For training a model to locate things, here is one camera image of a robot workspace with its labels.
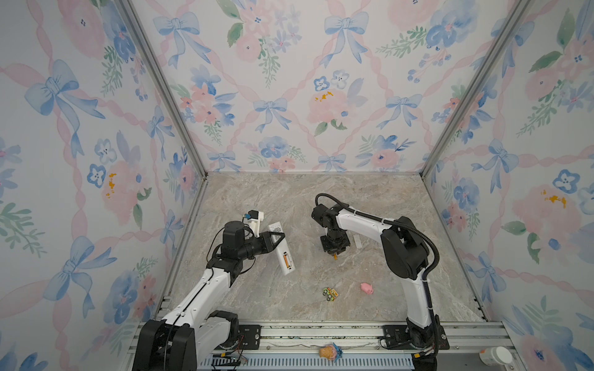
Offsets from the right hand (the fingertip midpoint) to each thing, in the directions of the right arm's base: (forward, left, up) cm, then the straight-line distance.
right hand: (331, 251), depth 94 cm
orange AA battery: (-8, +18, +13) cm, 23 cm away
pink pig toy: (-15, -12, +1) cm, 19 cm away
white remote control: (-7, +18, +14) cm, 24 cm away
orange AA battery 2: (-2, -1, 0) cm, 2 cm away
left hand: (-2, +18, +17) cm, 25 cm away
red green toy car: (-17, +2, +3) cm, 18 cm away
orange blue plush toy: (-34, +3, +4) cm, 35 cm away
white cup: (-35, -43, +7) cm, 56 cm away
